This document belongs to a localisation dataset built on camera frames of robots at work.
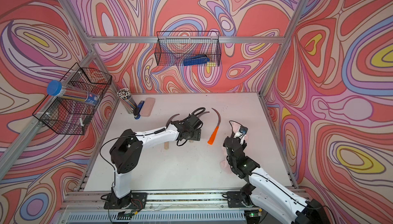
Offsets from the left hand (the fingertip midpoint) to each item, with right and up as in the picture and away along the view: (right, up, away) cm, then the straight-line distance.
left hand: (196, 135), depth 91 cm
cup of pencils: (-46, +24, +4) cm, 52 cm away
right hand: (+20, +1, -9) cm, 22 cm away
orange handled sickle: (+9, -4, +2) cm, 10 cm away
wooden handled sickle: (-3, -1, -11) cm, 11 cm away
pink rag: (+15, -13, -12) cm, 23 cm away
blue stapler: (-41, +18, +17) cm, 48 cm away
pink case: (-35, +17, +18) cm, 43 cm away
